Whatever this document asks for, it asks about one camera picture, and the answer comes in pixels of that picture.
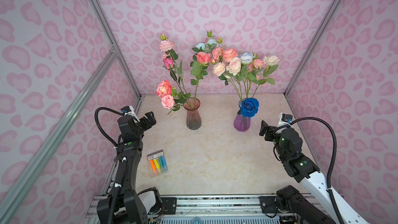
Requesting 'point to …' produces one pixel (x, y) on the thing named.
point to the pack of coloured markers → (157, 163)
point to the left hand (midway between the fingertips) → (145, 113)
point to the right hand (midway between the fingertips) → (271, 121)
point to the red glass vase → (194, 121)
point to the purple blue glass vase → (241, 123)
